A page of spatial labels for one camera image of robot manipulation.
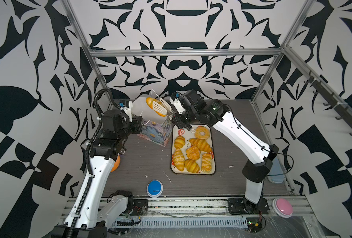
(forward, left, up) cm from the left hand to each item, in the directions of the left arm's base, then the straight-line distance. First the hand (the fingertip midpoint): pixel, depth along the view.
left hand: (140, 115), depth 70 cm
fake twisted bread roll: (-15, -33, -28) cm, 46 cm away
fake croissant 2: (-11, -18, -28) cm, 35 cm away
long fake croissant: (-2, -33, -28) cm, 43 cm away
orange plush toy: (-12, +16, -27) cm, 34 cm away
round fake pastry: (-6, -27, -29) cm, 40 cm away
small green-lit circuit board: (-41, -52, -33) cm, 75 cm away
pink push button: (-35, -67, -30) cm, 82 cm away
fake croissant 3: (-14, -25, -28) cm, 40 cm away
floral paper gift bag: (0, -8, -17) cm, 19 cm away
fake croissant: (+8, -4, +1) cm, 9 cm away
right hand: (-2, -16, -1) cm, 16 cm away
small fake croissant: (+1, -19, -29) cm, 35 cm away
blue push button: (-25, -5, -31) cm, 40 cm away
